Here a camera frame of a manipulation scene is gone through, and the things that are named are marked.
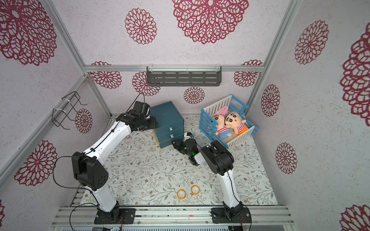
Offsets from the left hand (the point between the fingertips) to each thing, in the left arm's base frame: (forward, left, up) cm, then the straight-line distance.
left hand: (154, 124), depth 86 cm
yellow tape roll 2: (-34, -24, -21) cm, 47 cm away
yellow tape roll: (-34, -16, -21) cm, 43 cm away
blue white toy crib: (+8, -34, -9) cm, 36 cm away
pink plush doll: (+4, -44, -10) cm, 45 cm away
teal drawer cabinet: (0, -9, -2) cm, 9 cm away
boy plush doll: (+9, -51, -7) cm, 52 cm away
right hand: (0, -11, -19) cm, 22 cm away
